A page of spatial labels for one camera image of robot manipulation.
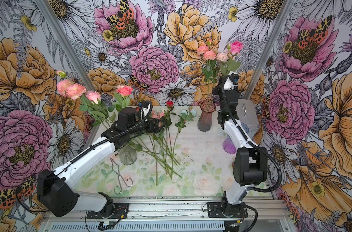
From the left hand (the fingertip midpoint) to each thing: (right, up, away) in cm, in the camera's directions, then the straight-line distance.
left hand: (160, 124), depth 77 cm
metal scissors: (-19, -33, +7) cm, 39 cm away
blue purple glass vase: (+40, -14, +14) cm, 45 cm away
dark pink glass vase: (+27, +2, +22) cm, 35 cm away
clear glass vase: (-21, -18, +9) cm, 28 cm away
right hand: (+31, +25, +2) cm, 40 cm away
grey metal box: (+52, +8, +17) cm, 55 cm away
